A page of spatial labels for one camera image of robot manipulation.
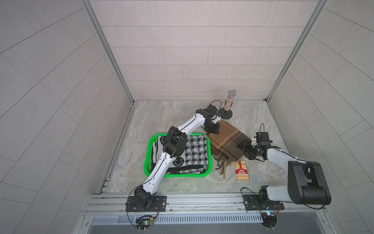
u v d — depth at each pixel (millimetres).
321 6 707
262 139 711
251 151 771
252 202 708
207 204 723
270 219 679
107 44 845
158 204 709
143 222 645
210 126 868
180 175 752
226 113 1080
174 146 630
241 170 807
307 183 423
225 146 888
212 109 840
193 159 804
